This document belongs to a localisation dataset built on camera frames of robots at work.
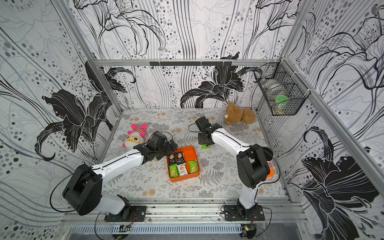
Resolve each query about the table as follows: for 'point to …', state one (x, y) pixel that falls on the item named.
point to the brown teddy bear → (234, 114)
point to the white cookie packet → (182, 169)
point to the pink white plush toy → (136, 137)
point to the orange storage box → (190, 154)
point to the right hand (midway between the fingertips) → (205, 138)
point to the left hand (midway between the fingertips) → (174, 151)
